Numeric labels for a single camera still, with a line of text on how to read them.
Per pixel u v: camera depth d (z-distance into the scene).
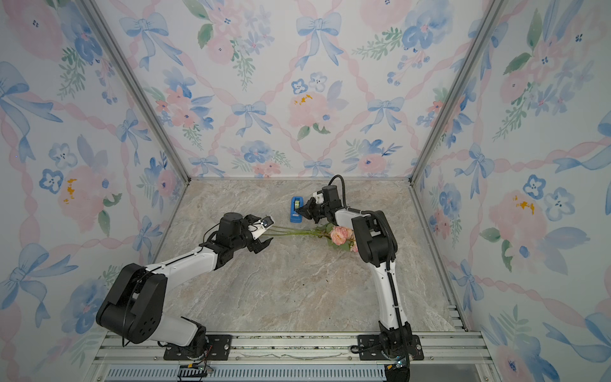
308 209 0.95
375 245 0.62
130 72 0.82
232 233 0.71
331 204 0.89
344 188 0.87
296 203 1.03
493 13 0.69
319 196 1.02
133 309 0.43
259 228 0.77
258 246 0.81
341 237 0.91
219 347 0.75
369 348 0.72
